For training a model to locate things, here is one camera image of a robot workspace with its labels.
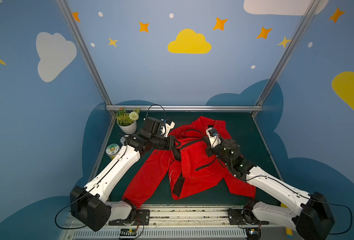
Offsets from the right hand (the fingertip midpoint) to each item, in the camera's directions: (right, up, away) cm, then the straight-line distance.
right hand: (208, 135), depth 78 cm
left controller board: (-41, -48, -5) cm, 63 cm away
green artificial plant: (-51, +10, +18) cm, 55 cm away
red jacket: (-7, -21, +1) cm, 22 cm away
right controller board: (+22, -49, -5) cm, 54 cm away
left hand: (-16, -3, -5) cm, 17 cm away
